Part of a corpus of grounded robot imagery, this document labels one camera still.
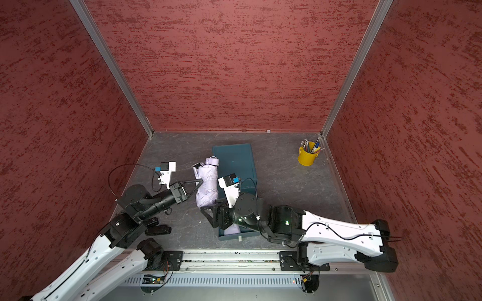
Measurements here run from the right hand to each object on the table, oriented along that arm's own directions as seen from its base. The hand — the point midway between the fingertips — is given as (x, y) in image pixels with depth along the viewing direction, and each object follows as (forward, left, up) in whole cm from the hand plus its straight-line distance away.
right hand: (209, 212), depth 58 cm
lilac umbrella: (+5, +1, +3) cm, 6 cm away
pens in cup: (+43, -48, -20) cm, 68 cm away
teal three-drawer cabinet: (+27, -9, -8) cm, 29 cm away
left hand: (+8, +3, +2) cm, 9 cm away
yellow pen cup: (+39, -46, -26) cm, 66 cm away
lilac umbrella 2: (+2, -6, -25) cm, 25 cm away
